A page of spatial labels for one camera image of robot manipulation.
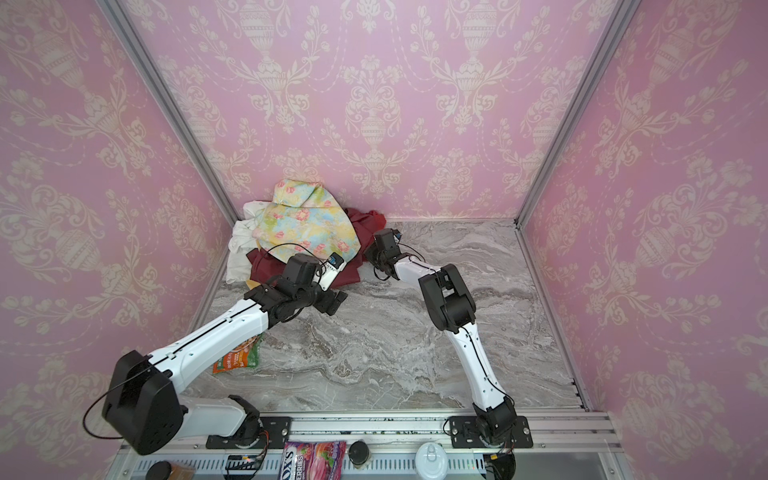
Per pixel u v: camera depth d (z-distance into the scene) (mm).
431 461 665
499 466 717
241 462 730
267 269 980
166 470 621
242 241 1027
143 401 406
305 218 1021
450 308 654
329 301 747
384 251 883
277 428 751
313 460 679
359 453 628
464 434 729
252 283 994
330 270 732
